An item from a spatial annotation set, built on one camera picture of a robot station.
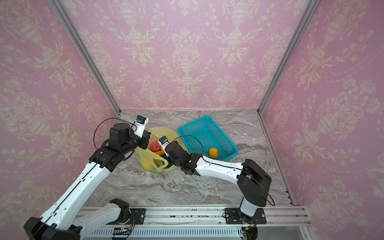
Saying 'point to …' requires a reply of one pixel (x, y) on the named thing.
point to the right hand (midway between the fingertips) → (163, 152)
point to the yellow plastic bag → (152, 161)
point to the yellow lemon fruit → (213, 153)
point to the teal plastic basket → (204, 133)
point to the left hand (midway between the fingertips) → (150, 132)
